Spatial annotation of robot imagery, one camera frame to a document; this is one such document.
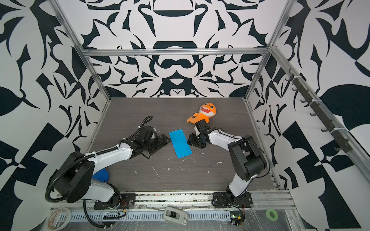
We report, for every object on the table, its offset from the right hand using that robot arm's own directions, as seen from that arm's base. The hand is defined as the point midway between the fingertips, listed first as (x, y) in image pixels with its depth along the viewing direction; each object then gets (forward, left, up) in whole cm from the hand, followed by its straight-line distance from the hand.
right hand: (190, 141), depth 92 cm
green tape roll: (-37, -36, -4) cm, 52 cm away
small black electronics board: (-39, -21, -5) cm, 45 cm away
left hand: (-2, +14, +6) cm, 15 cm away
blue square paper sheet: (0, +7, -2) cm, 7 cm away
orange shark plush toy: (+21, -12, +5) cm, 25 cm away
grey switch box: (-38, +8, +1) cm, 39 cm away
